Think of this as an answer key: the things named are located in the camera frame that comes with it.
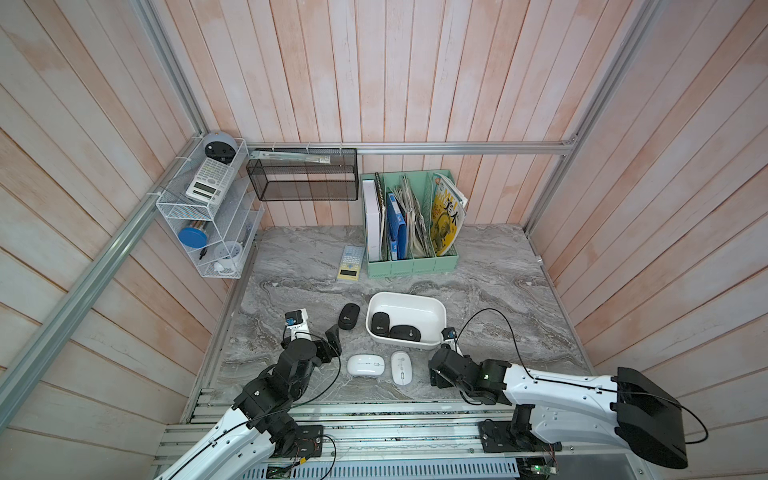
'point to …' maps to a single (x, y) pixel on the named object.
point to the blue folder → (396, 228)
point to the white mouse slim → (401, 368)
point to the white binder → (371, 207)
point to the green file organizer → (421, 183)
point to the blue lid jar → (193, 237)
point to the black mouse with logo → (380, 324)
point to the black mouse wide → (405, 331)
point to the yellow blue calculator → (349, 268)
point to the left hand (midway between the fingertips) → (323, 332)
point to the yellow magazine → (448, 206)
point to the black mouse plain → (348, 316)
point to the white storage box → (405, 320)
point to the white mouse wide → (365, 365)
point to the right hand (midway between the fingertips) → (437, 363)
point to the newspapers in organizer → (417, 241)
